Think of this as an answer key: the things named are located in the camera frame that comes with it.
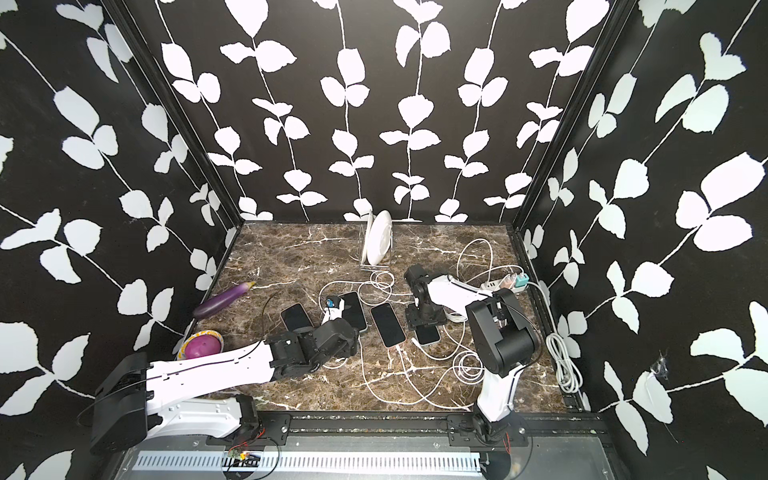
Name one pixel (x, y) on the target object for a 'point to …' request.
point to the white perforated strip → (375, 460)
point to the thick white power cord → (568, 373)
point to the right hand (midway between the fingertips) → (420, 318)
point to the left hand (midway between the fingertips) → (353, 329)
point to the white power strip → (493, 285)
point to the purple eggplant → (223, 299)
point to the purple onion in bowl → (202, 345)
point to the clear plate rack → (376, 269)
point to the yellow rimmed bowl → (182, 348)
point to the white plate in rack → (378, 239)
